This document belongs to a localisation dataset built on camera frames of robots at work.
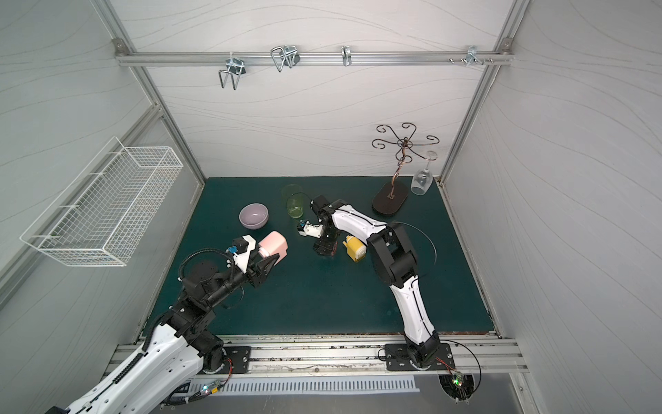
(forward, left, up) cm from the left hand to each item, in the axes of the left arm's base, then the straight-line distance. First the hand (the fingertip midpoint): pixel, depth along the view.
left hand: (270, 251), depth 72 cm
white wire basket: (+6, +45, +9) cm, 46 cm away
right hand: (+16, -14, -20) cm, 29 cm away
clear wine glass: (+32, -50, -2) cm, 59 cm away
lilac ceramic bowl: (+26, +16, -18) cm, 35 cm away
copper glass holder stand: (+39, -42, -20) cm, 60 cm away
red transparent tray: (+8, -18, -12) cm, 23 cm away
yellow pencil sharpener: (+10, -25, -15) cm, 31 cm away
